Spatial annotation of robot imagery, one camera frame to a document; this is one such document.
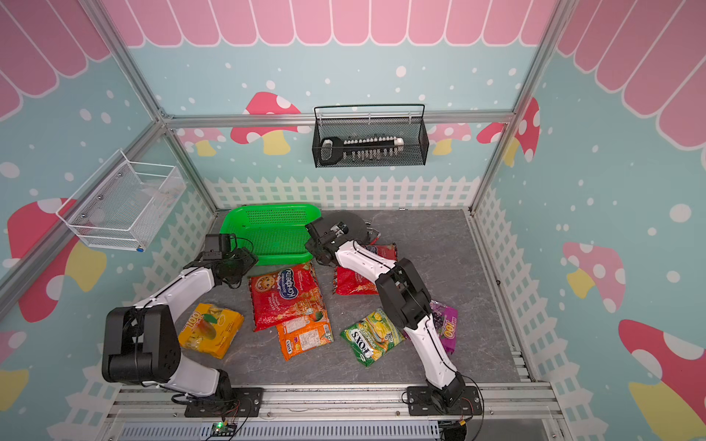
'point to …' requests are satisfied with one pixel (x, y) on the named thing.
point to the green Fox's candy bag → (372, 336)
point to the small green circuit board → (222, 429)
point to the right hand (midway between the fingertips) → (309, 244)
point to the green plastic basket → (277, 232)
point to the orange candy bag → (304, 332)
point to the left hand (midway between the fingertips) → (254, 263)
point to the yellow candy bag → (210, 330)
